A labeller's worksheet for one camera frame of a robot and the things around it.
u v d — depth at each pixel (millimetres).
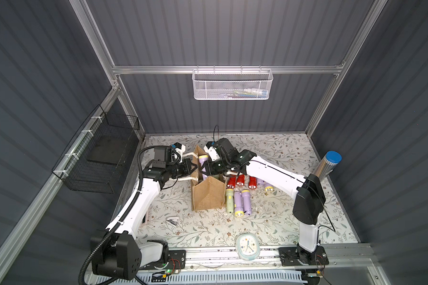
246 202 868
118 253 391
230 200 867
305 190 480
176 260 724
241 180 945
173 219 844
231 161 630
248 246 742
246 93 922
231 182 940
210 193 839
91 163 709
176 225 823
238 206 850
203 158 786
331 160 831
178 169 678
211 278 771
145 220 806
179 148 736
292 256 722
